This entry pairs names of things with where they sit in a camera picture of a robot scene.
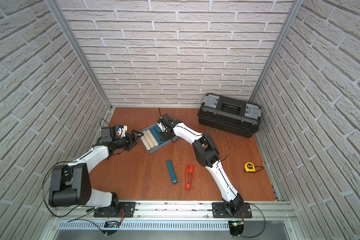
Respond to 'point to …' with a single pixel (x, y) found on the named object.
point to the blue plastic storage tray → (164, 143)
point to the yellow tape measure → (249, 167)
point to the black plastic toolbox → (241, 118)
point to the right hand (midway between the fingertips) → (166, 136)
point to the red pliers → (190, 174)
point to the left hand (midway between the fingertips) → (141, 135)
